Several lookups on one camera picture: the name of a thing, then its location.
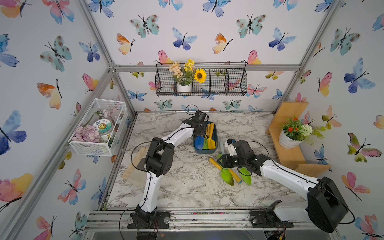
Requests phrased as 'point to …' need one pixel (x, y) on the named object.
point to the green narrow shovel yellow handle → (246, 175)
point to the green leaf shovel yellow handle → (206, 142)
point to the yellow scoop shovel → (210, 135)
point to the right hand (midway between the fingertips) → (221, 159)
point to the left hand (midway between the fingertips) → (202, 128)
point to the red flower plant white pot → (294, 132)
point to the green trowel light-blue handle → (225, 173)
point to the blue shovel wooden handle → (199, 142)
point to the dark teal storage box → (207, 151)
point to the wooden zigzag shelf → (291, 158)
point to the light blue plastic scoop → (221, 146)
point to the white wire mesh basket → (115, 111)
